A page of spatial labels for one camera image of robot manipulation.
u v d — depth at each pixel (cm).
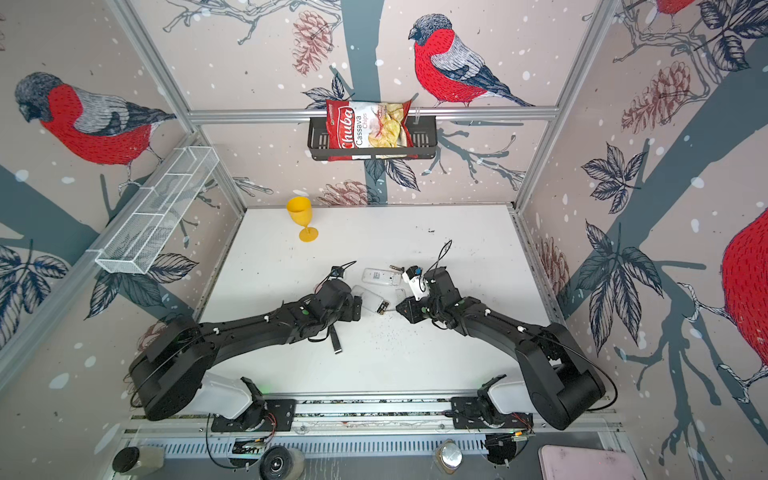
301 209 103
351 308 80
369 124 87
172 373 42
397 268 102
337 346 85
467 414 73
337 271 79
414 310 76
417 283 79
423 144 93
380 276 98
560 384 42
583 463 65
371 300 93
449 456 59
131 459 61
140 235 73
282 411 74
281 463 59
